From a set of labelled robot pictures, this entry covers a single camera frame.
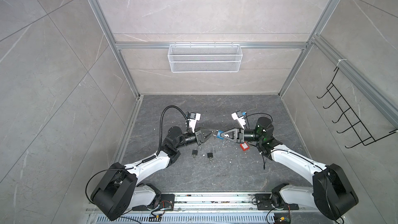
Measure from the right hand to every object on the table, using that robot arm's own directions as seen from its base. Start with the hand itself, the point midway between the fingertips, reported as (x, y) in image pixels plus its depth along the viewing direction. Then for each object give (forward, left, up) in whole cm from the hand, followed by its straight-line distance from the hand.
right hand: (222, 135), depth 71 cm
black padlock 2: (0, +5, -22) cm, 23 cm away
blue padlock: (0, +2, +1) cm, 2 cm away
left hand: (+1, +3, +3) cm, 4 cm away
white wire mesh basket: (+54, +6, +7) cm, 55 cm away
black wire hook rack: (-8, -54, +10) cm, 55 cm away
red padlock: (+4, -16, -21) cm, 27 cm away
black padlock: (+2, +14, -23) cm, 27 cm away
